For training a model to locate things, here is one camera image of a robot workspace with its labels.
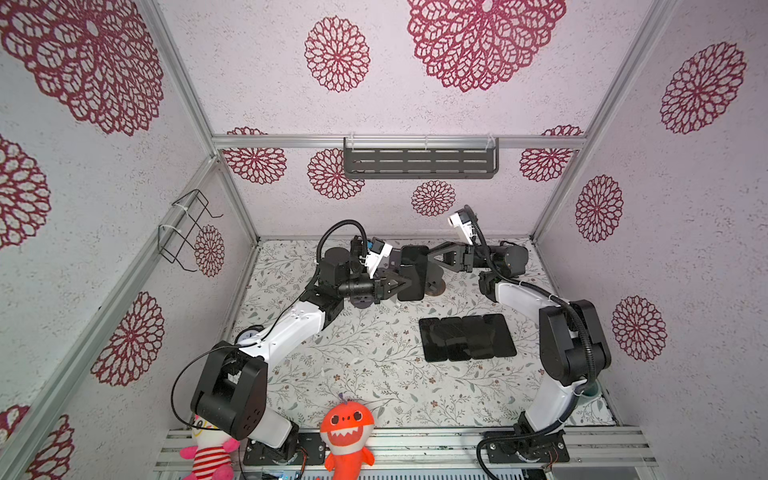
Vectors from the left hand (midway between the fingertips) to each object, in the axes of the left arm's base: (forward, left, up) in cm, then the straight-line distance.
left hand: (408, 286), depth 74 cm
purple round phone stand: (+11, +13, -24) cm, 30 cm away
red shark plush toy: (-29, +15, -17) cm, 37 cm away
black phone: (-1, -1, +6) cm, 6 cm away
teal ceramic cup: (-20, -48, -21) cm, 56 cm away
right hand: (+2, -5, +7) cm, 9 cm away
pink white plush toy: (-32, +46, -19) cm, 60 cm away
